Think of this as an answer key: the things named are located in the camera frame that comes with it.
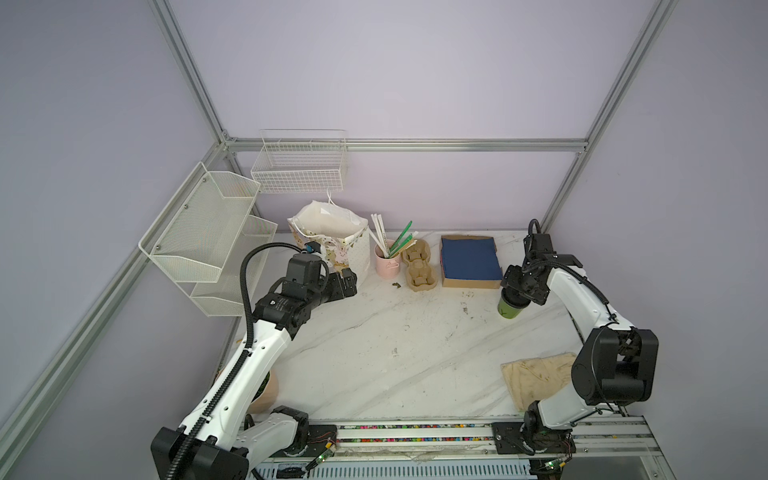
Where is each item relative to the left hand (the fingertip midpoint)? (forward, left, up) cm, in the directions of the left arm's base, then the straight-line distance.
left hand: (339, 282), depth 76 cm
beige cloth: (-17, -54, -23) cm, 61 cm away
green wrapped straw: (+26, -16, -10) cm, 32 cm away
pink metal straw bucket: (+19, -12, -18) cm, 29 cm away
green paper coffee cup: (+2, -50, -18) cm, 53 cm away
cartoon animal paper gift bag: (+16, +1, +2) cm, 16 cm away
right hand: (+7, -51, -10) cm, 52 cm away
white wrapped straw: (+26, -10, -11) cm, 30 cm away
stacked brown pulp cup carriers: (+19, -24, -21) cm, 37 cm away
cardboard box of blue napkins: (+25, -42, -21) cm, 53 cm away
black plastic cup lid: (+2, -50, -11) cm, 51 cm away
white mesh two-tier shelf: (+11, +37, +5) cm, 39 cm away
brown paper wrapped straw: (+20, -18, -8) cm, 28 cm away
